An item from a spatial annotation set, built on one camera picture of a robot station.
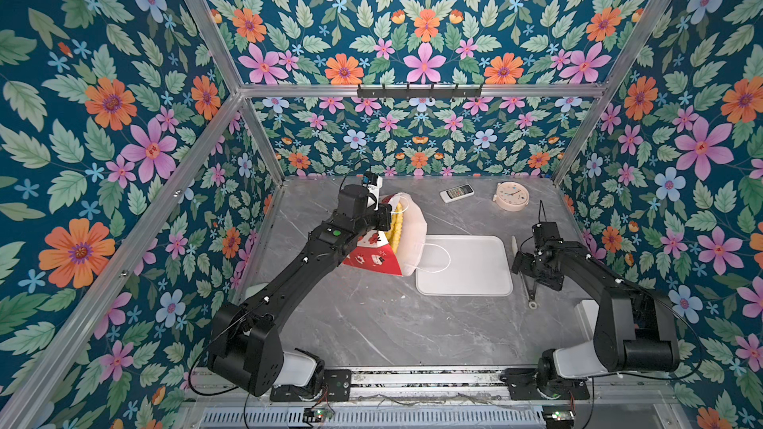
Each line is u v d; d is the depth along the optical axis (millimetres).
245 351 406
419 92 921
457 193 1144
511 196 1112
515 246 975
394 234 885
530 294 881
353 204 595
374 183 707
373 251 799
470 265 983
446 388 743
